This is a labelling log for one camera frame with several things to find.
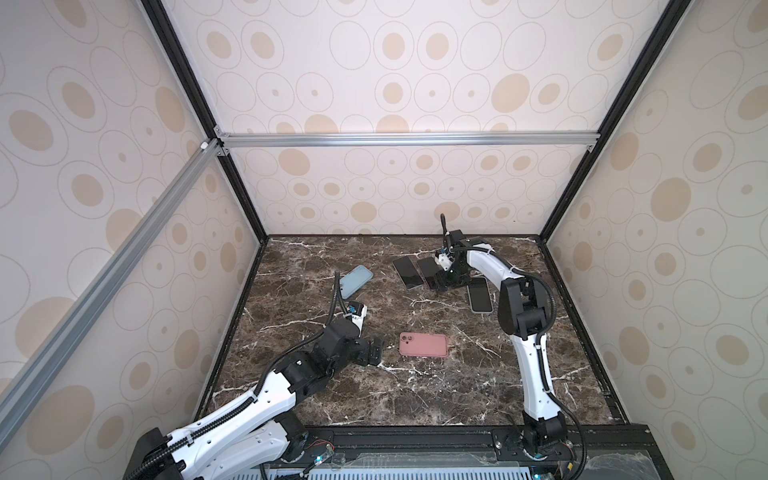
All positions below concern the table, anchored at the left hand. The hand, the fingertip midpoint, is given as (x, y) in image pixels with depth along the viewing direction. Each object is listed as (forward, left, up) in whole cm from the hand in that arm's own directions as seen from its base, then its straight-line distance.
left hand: (378, 334), depth 77 cm
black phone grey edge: (+32, -9, -16) cm, 37 cm away
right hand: (+26, -23, -16) cm, 38 cm away
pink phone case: (+4, -13, -16) cm, 21 cm away
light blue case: (+28, +10, -16) cm, 34 cm away
